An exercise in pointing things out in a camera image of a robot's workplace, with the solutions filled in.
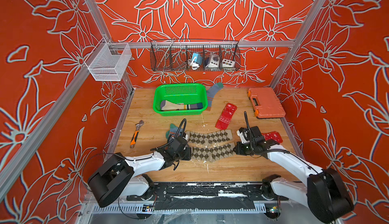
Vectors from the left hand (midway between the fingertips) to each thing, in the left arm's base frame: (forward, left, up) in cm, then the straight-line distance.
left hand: (192, 151), depth 86 cm
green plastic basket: (+44, +12, +2) cm, 46 cm away
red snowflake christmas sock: (+24, -21, +1) cm, 32 cm away
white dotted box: (+47, -19, +29) cm, 59 cm away
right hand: (+1, -22, +3) cm, 22 cm away
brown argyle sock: (+9, -8, 0) cm, 12 cm away
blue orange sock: (+50, -12, 0) cm, 51 cm away
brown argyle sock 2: (-1, -12, 0) cm, 12 cm away
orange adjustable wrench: (+9, +37, 0) cm, 38 cm away
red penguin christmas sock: (+13, -50, 0) cm, 52 cm away
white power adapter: (+44, -10, +32) cm, 56 cm away
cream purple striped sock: (+32, +20, +1) cm, 38 cm away
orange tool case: (+37, -50, +4) cm, 62 cm away
